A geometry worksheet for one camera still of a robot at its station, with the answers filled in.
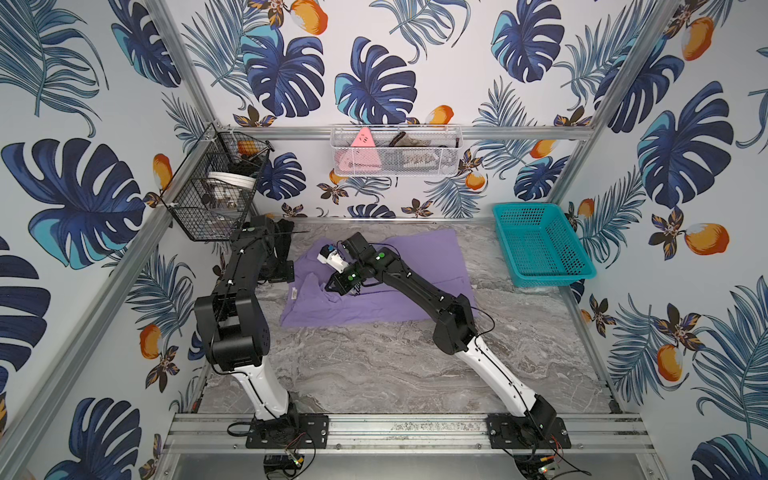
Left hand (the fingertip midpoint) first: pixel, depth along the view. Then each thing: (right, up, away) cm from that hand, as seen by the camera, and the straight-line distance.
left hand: (270, 276), depth 89 cm
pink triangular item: (+27, +36, +1) cm, 45 cm away
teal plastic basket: (+93, +10, +25) cm, 97 cm away
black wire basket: (-16, +25, +1) cm, 30 cm away
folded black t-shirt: (-7, +16, +29) cm, 34 cm away
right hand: (+16, -3, +5) cm, 17 cm away
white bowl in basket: (-5, +26, -9) cm, 28 cm away
